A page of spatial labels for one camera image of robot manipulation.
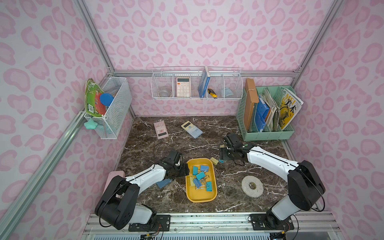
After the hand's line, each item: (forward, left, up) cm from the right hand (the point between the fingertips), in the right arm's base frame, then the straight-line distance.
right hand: (224, 153), depth 89 cm
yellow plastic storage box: (-22, +14, -7) cm, 27 cm away
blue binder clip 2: (-7, +12, -6) cm, 15 cm away
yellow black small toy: (+32, +7, +20) cm, 38 cm away
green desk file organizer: (+18, -43, -5) cm, 47 cm away
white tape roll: (-20, -16, -8) cm, 27 cm away
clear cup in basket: (+32, +37, +20) cm, 52 cm away
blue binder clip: (-16, +16, -5) cm, 23 cm away
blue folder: (+24, -25, +8) cm, 36 cm away
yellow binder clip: (-15, +19, -5) cm, 25 cm away
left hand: (-8, +24, -6) cm, 26 cm away
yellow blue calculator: (+23, +21, -7) cm, 32 cm away
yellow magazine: (+29, -45, +11) cm, 55 cm away
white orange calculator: (+33, +25, +23) cm, 48 cm away
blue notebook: (-16, +35, -6) cm, 39 cm away
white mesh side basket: (0, +57, +26) cm, 63 cm away
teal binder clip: (-8, +17, -7) cm, 20 cm away
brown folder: (+20, -14, +25) cm, 35 cm away
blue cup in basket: (+38, -4, +16) cm, 41 cm away
